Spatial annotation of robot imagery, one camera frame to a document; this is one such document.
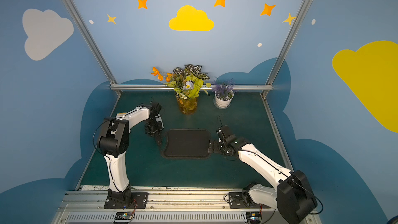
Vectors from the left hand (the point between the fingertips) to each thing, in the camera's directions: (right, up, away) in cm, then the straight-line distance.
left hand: (158, 132), depth 98 cm
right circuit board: (+53, -36, -26) cm, 69 cm away
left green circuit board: (-8, -35, -27) cm, 45 cm away
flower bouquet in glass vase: (+20, +31, -6) cm, 37 cm away
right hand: (+37, -6, -13) cm, 40 cm away
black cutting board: (+18, -8, -1) cm, 20 cm away
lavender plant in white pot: (+43, +26, +2) cm, 50 cm away
